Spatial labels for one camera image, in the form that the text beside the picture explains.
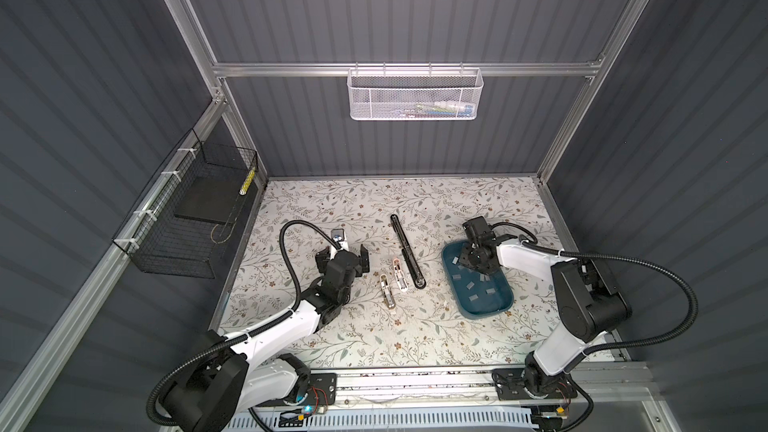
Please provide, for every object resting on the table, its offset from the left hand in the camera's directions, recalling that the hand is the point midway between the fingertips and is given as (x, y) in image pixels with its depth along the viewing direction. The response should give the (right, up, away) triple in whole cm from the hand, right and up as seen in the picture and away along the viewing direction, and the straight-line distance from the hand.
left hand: (347, 248), depth 85 cm
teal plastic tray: (+38, -15, +4) cm, 41 cm away
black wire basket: (-38, +8, -13) cm, 41 cm away
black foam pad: (-34, +14, -9) cm, 38 cm away
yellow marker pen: (-27, +18, -3) cm, 33 cm away
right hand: (+38, -6, +11) cm, 40 cm away
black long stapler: (+20, -10, +7) cm, 24 cm away
